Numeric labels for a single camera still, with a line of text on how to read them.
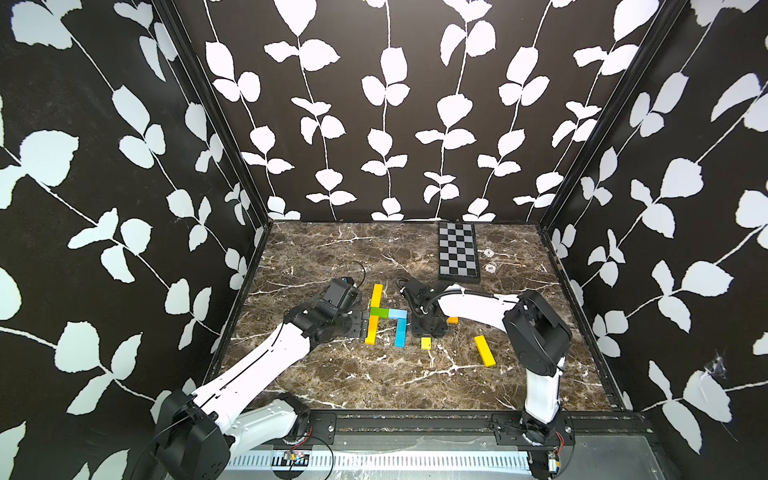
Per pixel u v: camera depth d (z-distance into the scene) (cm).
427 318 73
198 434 38
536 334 50
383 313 93
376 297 98
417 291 75
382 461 70
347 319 71
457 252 109
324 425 74
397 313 94
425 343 88
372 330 89
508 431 73
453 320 93
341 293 60
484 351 85
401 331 90
